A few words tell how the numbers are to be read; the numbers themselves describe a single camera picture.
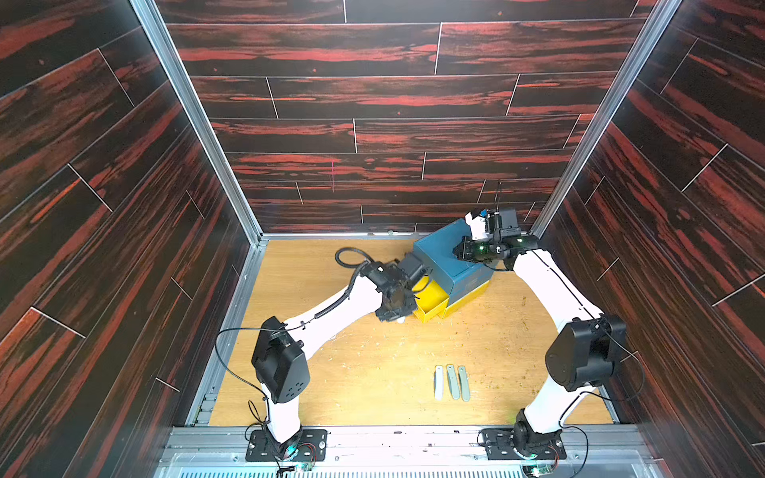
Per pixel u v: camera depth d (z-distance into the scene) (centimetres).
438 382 84
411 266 63
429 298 93
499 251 63
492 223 70
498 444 73
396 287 57
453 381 84
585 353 46
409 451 72
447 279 81
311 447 72
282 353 44
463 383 84
